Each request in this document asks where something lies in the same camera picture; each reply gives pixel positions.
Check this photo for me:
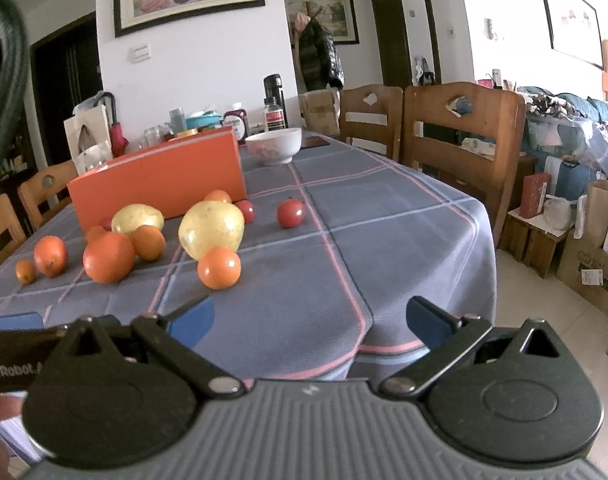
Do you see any wooden chair right far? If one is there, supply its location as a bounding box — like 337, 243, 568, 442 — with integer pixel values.
340, 84, 404, 162

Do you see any white ceramic bowl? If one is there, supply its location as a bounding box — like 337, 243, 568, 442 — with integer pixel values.
245, 128, 303, 166

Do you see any black thermos flask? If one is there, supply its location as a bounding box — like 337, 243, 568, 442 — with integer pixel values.
263, 74, 287, 122

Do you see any dark glass bottle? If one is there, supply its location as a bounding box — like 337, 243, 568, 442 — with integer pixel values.
264, 96, 287, 131

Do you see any red tomato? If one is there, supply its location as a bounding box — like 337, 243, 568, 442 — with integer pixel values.
235, 200, 256, 224
277, 198, 306, 229

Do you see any red vitamin bottle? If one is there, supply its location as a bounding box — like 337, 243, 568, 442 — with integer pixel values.
221, 102, 249, 144

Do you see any grey blue tumbler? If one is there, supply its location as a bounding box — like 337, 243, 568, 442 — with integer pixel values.
169, 108, 187, 136

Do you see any wooden chair left far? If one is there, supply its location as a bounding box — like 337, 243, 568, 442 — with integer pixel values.
18, 160, 77, 231

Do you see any large orange front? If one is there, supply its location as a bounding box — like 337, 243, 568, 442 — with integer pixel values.
83, 232, 136, 284

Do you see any wooden chair right near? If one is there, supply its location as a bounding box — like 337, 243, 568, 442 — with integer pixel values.
400, 81, 526, 242

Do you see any white paper bag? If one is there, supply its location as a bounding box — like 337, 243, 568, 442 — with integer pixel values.
64, 104, 113, 176

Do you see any brown leather coaster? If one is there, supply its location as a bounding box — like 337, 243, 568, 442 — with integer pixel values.
302, 136, 329, 150

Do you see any red folded umbrella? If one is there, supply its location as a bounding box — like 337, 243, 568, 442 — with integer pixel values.
95, 91, 129, 158

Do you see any orange cardboard box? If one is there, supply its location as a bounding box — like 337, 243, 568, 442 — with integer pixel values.
68, 127, 247, 230

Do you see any small mandarin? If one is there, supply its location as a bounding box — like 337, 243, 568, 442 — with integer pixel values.
14, 258, 37, 286

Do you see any small framed landscape picture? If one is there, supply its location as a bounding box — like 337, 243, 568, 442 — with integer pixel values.
284, 0, 359, 44

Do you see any large orange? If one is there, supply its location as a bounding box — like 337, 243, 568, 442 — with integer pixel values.
33, 235, 69, 278
83, 232, 136, 284

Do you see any clear glass jar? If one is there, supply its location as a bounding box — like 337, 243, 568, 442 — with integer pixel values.
141, 125, 173, 148

